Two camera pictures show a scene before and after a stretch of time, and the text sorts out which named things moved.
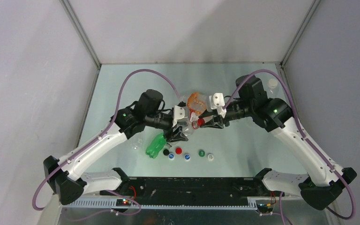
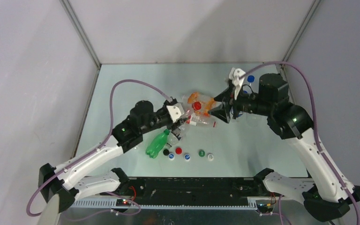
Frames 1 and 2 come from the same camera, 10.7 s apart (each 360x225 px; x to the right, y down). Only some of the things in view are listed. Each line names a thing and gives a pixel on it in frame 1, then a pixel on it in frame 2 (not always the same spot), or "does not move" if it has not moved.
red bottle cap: (178, 150) does not move
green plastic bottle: (156, 143) does not move
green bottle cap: (201, 153) does not move
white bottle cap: (210, 157) does not move
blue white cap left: (171, 156) does not move
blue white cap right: (187, 157) does not move
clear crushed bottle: (189, 127) to (196, 111)
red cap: (200, 122) to (196, 105)
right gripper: (218, 121) to (228, 97)
